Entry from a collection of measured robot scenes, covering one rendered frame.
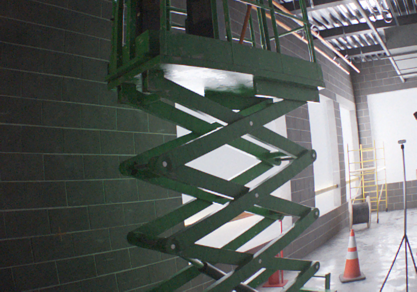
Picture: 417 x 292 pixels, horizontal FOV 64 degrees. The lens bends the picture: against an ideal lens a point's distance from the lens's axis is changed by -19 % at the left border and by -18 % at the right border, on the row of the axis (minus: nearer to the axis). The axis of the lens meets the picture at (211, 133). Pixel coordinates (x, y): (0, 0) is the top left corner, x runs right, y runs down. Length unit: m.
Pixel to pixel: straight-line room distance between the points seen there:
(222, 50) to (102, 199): 1.56
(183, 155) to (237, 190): 0.48
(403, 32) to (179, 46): 5.62
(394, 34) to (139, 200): 5.49
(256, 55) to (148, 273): 2.13
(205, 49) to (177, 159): 0.65
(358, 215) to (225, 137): 6.54
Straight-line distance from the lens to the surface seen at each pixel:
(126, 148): 3.47
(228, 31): 2.53
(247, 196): 2.55
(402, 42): 7.30
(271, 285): 5.34
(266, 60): 2.70
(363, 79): 11.73
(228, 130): 2.48
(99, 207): 3.22
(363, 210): 8.74
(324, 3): 6.77
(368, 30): 8.38
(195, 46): 2.31
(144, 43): 2.27
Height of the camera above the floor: 1.61
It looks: 6 degrees up
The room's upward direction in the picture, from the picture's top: 5 degrees counter-clockwise
